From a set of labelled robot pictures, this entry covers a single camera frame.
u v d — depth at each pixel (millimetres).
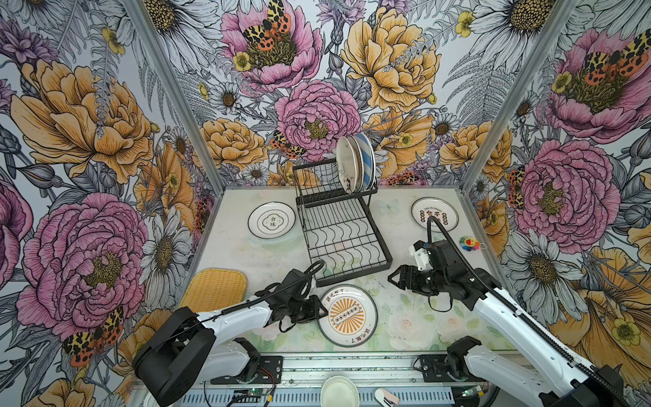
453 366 662
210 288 897
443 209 1127
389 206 1154
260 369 730
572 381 397
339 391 706
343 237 1022
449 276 587
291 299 677
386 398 685
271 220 1101
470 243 1015
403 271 701
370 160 813
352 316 839
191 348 421
